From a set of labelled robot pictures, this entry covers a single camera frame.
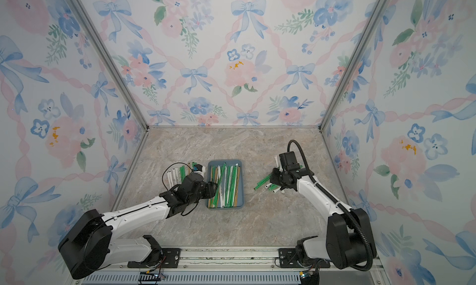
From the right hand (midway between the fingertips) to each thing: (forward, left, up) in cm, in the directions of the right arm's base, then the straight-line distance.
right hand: (275, 176), depth 88 cm
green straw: (-9, +29, -6) cm, 31 cm away
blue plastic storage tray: (-10, +17, -8) cm, 21 cm away
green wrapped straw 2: (-1, 0, -7) cm, 7 cm away
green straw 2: (-4, +27, -3) cm, 27 cm away
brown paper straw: (-2, +18, -7) cm, 20 cm away
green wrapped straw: (+6, +48, -8) cm, 49 cm away
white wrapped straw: (+3, +53, -7) cm, 54 cm away
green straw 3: (+6, +23, -7) cm, 25 cm away
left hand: (-5, +28, +1) cm, 28 cm away
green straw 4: (-2, +20, -7) cm, 21 cm away
